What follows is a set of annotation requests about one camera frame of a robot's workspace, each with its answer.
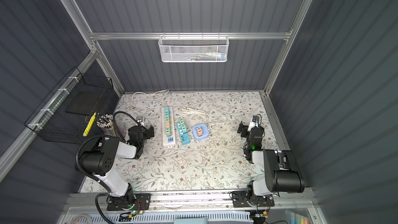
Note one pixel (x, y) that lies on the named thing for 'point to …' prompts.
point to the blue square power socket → (204, 131)
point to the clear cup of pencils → (105, 123)
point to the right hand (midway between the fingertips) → (252, 124)
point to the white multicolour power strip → (168, 141)
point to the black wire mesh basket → (64, 116)
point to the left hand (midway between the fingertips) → (142, 126)
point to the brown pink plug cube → (199, 131)
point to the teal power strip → (183, 137)
